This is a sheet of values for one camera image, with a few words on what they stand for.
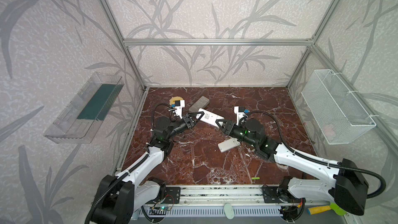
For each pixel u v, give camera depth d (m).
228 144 0.90
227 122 0.66
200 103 1.07
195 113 0.71
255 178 0.80
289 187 0.62
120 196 0.40
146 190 0.56
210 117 0.71
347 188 0.39
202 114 0.71
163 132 0.57
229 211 0.68
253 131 0.56
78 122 0.64
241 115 0.68
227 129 0.64
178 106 0.70
